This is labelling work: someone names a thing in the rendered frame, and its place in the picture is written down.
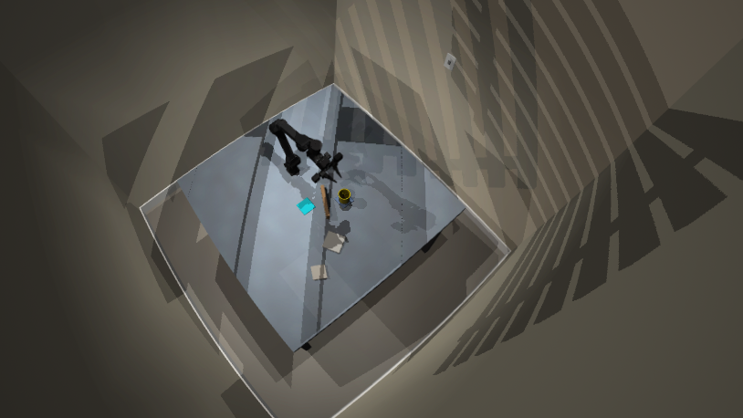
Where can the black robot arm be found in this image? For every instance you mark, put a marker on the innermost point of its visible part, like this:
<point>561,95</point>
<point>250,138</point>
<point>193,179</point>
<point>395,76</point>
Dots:
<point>280,128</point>

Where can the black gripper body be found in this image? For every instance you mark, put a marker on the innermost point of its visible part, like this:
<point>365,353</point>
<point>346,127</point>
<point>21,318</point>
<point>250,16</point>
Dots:
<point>336,158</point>

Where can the long wooden plank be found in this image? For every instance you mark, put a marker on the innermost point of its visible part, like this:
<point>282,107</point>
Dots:
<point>326,210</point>

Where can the yellow cup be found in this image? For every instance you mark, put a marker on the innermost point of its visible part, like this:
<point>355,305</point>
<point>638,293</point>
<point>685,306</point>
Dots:
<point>346,193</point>

